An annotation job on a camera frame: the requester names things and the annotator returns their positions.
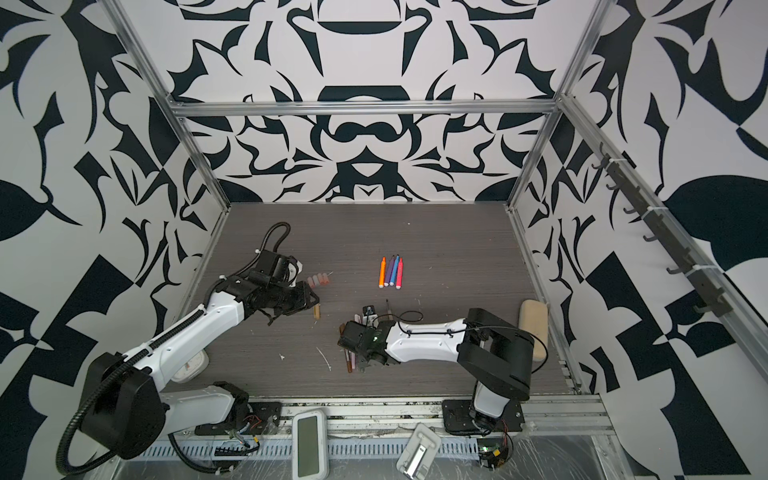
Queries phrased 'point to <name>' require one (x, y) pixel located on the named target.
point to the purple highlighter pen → (389, 271)
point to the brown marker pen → (348, 360)
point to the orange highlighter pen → (382, 272)
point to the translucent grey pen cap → (315, 279)
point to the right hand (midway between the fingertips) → (368, 354)
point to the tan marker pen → (389, 313)
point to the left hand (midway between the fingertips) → (317, 295)
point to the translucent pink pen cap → (321, 281)
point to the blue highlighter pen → (392, 279)
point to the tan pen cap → (317, 311)
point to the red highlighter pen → (400, 274)
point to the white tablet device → (310, 445)
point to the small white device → (418, 452)
